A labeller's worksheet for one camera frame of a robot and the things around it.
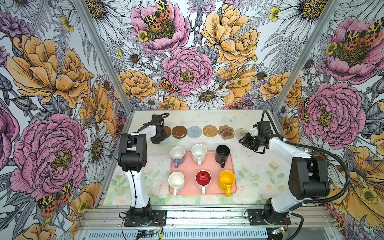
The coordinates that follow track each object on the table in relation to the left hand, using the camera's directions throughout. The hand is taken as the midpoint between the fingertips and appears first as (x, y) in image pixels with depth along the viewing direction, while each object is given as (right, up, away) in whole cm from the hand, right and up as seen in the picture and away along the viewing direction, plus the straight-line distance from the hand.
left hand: (162, 141), depth 103 cm
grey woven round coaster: (+22, +6, +5) cm, 23 cm away
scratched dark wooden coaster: (+11, +7, +6) cm, 14 cm away
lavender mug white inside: (+12, -7, -8) cm, 16 cm away
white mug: (+12, -20, -18) cm, 30 cm away
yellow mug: (+40, -20, -18) cm, 49 cm away
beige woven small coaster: (+55, +6, +5) cm, 55 cm away
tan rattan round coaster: (+33, +7, +6) cm, 34 cm away
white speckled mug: (+25, -7, -7) cm, 27 cm away
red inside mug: (+27, -18, -18) cm, 37 cm away
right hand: (+50, -1, -12) cm, 51 cm away
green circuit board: (0, -39, -32) cm, 50 cm away
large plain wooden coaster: (+3, +7, +6) cm, 10 cm away
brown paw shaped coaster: (+44, +6, +5) cm, 45 cm away
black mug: (+39, -7, -9) cm, 41 cm away
